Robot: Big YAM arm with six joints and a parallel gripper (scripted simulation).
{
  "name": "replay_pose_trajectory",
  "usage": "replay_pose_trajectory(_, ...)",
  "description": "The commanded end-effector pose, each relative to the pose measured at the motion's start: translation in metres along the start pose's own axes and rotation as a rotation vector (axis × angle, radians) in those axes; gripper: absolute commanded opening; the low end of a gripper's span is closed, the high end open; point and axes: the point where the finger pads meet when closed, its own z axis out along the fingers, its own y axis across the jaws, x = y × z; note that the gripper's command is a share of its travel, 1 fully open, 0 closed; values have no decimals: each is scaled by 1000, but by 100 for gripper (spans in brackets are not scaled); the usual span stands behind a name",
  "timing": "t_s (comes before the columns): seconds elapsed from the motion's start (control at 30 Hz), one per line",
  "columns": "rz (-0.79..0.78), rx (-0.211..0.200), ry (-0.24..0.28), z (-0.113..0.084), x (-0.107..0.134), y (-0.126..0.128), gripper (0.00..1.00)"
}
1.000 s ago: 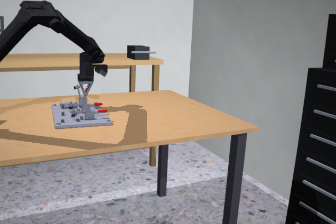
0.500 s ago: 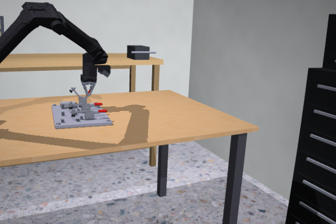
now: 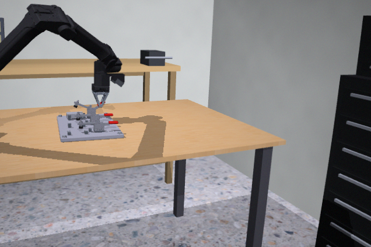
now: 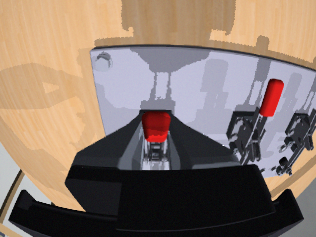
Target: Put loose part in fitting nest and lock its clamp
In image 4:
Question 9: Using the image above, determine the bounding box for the grey fixture plate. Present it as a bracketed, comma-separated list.
[90, 44, 316, 178]

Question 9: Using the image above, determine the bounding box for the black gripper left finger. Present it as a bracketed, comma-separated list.
[70, 113, 145, 170]

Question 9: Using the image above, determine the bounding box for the black toggle clamp with red handle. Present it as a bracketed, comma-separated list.
[279, 108, 316, 176]
[226, 78, 284, 165]

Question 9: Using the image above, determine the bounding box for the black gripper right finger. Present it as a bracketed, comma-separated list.
[167, 112, 241, 170]

